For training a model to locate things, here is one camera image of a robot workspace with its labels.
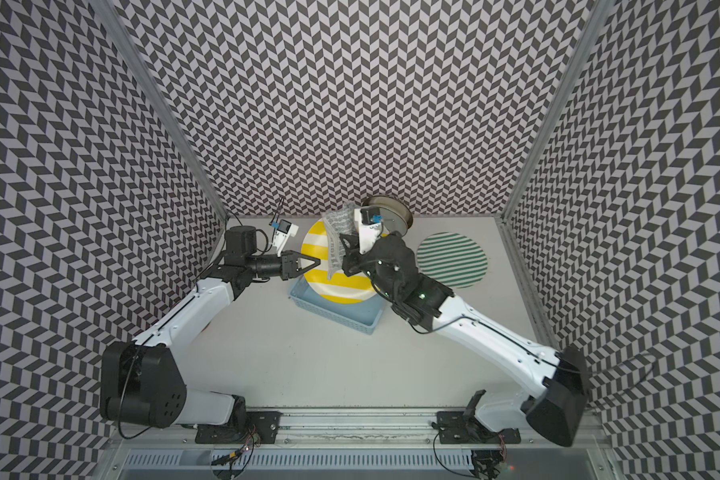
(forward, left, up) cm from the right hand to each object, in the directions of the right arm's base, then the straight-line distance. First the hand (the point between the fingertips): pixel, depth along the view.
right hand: (344, 240), depth 67 cm
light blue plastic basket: (-3, -3, -31) cm, 31 cm away
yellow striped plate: (0, +3, -20) cm, 20 cm away
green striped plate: (+14, -32, -27) cm, 44 cm away
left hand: (+2, +8, -12) cm, 14 cm away
